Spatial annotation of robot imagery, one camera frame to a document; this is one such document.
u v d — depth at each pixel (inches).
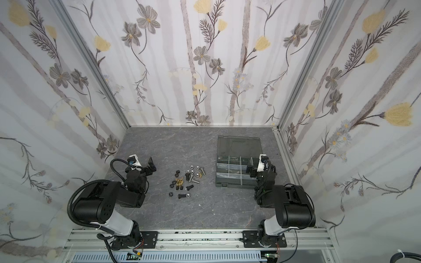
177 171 37.8
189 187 35.7
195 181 36.6
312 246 28.8
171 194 34.7
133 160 30.0
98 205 17.9
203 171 37.9
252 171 32.3
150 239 28.9
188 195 34.6
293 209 17.7
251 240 28.8
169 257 27.7
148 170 32.5
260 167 31.3
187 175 37.3
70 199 17.4
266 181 26.5
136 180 27.2
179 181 36.6
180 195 34.6
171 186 35.9
